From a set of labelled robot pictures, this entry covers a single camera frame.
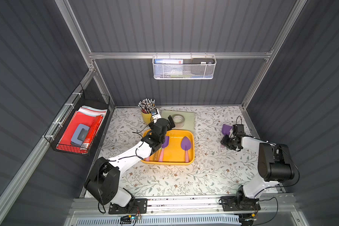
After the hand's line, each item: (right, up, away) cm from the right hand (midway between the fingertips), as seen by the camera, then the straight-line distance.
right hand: (223, 142), depth 97 cm
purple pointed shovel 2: (-26, -2, -1) cm, 26 cm away
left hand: (-39, +17, -15) cm, 45 cm away
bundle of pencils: (-54, +26, -1) cm, 60 cm away
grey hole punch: (-80, +9, -30) cm, 86 cm away
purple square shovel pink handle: (-42, -2, -1) cm, 42 cm away
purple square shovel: (+5, +8, +8) cm, 12 cm away
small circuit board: (-59, -36, -26) cm, 74 cm away
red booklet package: (-76, +10, -28) cm, 81 cm away
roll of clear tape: (-31, +15, +8) cm, 35 cm away
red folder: (-87, +17, -22) cm, 91 cm away
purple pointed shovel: (-51, -9, -10) cm, 53 cm away
